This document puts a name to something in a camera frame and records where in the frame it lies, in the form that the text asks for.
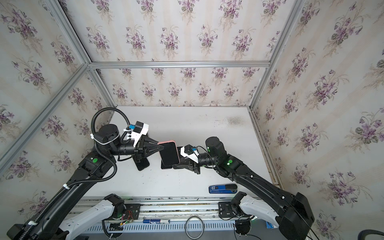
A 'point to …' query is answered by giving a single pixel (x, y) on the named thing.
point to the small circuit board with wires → (126, 216)
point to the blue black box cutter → (232, 188)
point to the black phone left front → (143, 163)
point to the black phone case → (175, 167)
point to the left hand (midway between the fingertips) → (163, 146)
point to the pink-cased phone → (169, 155)
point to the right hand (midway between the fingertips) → (183, 159)
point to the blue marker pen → (152, 221)
